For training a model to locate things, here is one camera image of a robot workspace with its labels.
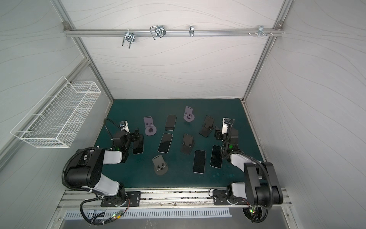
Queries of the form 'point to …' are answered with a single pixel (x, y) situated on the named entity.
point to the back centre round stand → (188, 115)
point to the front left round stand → (160, 167)
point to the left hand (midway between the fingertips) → (133, 126)
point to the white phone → (165, 143)
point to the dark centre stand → (188, 144)
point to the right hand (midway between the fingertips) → (225, 122)
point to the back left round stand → (150, 129)
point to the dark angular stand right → (208, 128)
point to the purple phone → (199, 161)
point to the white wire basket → (53, 120)
